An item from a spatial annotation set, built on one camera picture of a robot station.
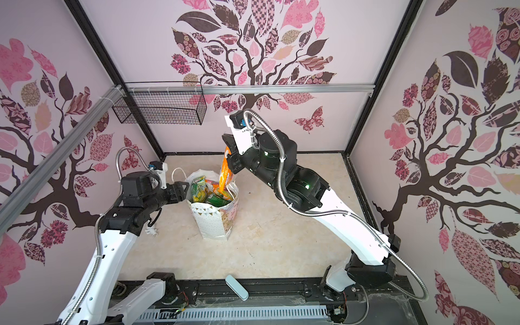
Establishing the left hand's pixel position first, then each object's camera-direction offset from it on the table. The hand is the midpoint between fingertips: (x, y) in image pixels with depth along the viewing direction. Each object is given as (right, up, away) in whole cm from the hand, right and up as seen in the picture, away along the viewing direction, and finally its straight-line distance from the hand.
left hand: (181, 189), depth 73 cm
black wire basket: (-33, +46, +49) cm, 75 cm away
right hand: (+21, +17, -22) cm, 35 cm away
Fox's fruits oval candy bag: (+10, +1, +8) cm, 13 cm away
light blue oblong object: (+21, -36, -2) cm, 41 cm away
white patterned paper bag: (+12, -13, +2) cm, 18 cm away
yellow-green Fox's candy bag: (+11, -6, +10) cm, 16 cm away
